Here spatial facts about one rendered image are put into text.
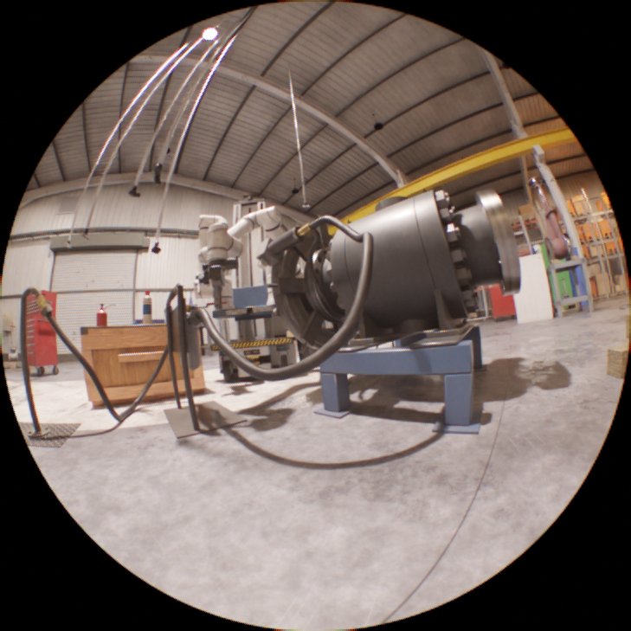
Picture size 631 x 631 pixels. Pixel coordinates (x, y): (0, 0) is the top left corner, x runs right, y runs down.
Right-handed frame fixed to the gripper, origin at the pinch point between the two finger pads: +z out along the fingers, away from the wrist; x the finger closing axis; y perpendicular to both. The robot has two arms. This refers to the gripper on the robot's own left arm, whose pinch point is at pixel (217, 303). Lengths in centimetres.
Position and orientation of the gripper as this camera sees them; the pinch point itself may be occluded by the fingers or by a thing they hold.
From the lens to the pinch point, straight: 89.5
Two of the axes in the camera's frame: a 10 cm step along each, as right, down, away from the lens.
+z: 1.1, 9.9, -0.8
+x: 2.8, -1.1, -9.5
